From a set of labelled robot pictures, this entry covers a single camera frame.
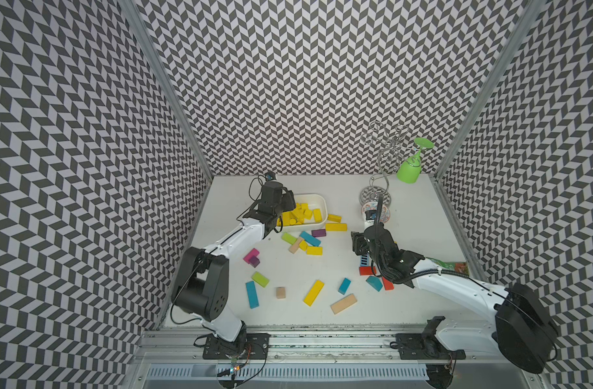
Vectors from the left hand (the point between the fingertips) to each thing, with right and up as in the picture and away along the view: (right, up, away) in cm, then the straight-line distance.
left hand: (286, 195), depth 91 cm
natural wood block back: (+3, -20, +3) cm, 20 cm away
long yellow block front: (+10, -34, -7) cm, 36 cm away
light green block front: (-9, -30, -4) cm, 32 cm away
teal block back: (+9, -17, +6) cm, 21 cm away
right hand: (+27, -14, -6) cm, 31 cm away
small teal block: (+21, -32, -7) cm, 39 cm away
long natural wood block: (+21, -37, -9) cm, 43 cm away
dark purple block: (-12, -24, -2) cm, 27 cm away
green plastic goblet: (+48, +10, +2) cm, 49 cm away
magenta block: (-13, -22, +2) cm, 26 cm away
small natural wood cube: (-1, -34, -8) cm, 35 cm away
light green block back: (0, -17, +8) cm, 19 cm away
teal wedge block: (+32, -30, -7) cm, 45 cm away
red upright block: (+38, -33, -4) cm, 50 cm away
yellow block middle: (+11, -22, +3) cm, 24 cm away
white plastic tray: (+11, -2, +14) cm, 18 cm away
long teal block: (-11, -34, -8) cm, 37 cm away
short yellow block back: (+20, -10, +14) cm, 26 cm away
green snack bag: (+63, -26, -4) cm, 68 cm away
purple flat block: (+13, -15, +8) cm, 22 cm away
